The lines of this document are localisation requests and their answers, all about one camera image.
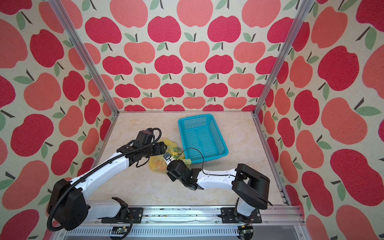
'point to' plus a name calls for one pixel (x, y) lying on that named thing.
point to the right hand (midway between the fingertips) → (170, 167)
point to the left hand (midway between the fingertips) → (163, 150)
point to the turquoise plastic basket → (201, 138)
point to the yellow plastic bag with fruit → (159, 162)
